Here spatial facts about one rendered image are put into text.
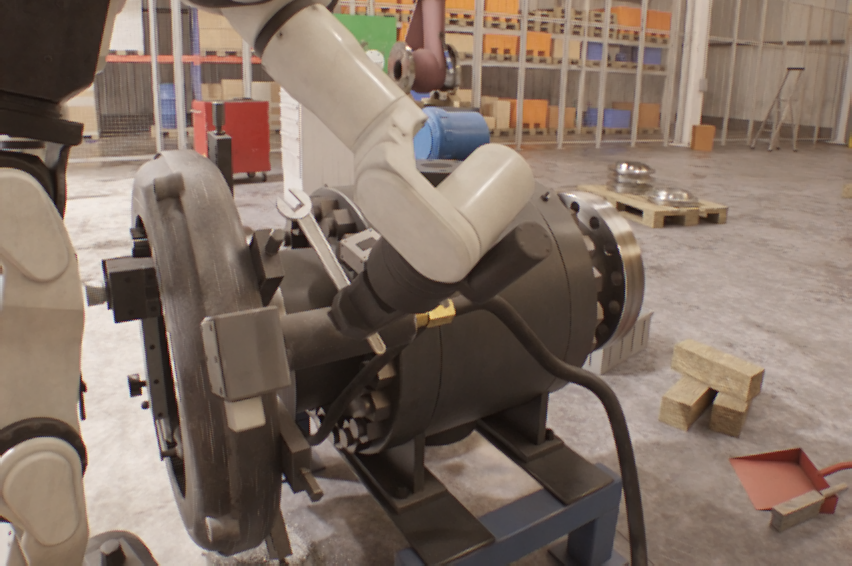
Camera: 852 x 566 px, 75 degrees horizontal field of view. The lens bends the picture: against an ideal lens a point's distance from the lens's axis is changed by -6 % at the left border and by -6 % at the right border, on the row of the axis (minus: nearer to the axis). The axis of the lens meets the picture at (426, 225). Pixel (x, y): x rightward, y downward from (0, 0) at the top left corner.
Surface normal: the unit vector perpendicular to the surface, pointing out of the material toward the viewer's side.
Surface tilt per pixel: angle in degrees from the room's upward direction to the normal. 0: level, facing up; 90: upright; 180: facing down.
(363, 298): 101
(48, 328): 114
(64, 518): 90
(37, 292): 90
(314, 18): 52
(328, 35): 57
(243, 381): 67
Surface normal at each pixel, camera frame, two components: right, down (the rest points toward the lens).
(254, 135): 0.58, 0.21
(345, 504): 0.02, -0.97
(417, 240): -0.55, 0.55
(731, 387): -0.84, 0.11
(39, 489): 0.75, 0.18
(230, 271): 0.40, -0.45
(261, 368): 0.50, -0.18
